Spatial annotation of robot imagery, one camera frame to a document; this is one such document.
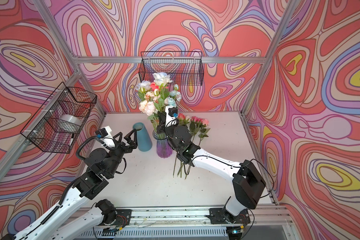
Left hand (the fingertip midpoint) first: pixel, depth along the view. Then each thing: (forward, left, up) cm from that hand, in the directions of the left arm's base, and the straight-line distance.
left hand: (131, 131), depth 66 cm
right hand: (+9, -12, +1) cm, 15 cm away
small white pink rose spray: (-3, -23, -34) cm, 41 cm away
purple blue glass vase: (+11, -11, -33) cm, 37 cm away
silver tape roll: (+9, +32, -2) cm, 34 cm away
